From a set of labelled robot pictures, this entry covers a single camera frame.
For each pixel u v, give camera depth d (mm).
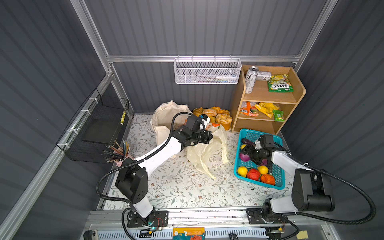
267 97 850
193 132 632
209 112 1114
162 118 973
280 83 891
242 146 926
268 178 804
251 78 788
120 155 882
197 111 1170
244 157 896
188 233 693
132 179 440
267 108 963
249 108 965
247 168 879
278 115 937
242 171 846
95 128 755
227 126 1069
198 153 824
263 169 846
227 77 907
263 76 912
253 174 813
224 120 1049
